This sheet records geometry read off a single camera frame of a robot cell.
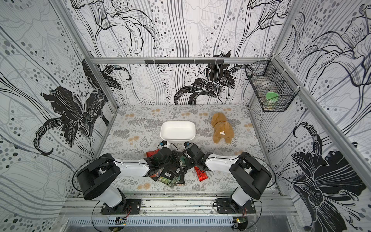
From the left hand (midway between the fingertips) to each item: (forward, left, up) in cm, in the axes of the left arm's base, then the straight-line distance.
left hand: (182, 157), depth 89 cm
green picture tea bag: (-4, 0, +1) cm, 4 cm away
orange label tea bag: (-12, +15, 0) cm, 19 cm away
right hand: (+1, -4, -3) cm, 5 cm away
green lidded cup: (+22, -49, +32) cm, 62 cm away
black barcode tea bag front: (-9, +7, 0) cm, 11 cm away
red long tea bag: (-10, -12, 0) cm, 16 cm away
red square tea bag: (+2, +21, 0) cm, 21 cm away
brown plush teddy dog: (+15, -25, +12) cm, 31 cm away
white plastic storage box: (+21, +5, -2) cm, 22 cm away
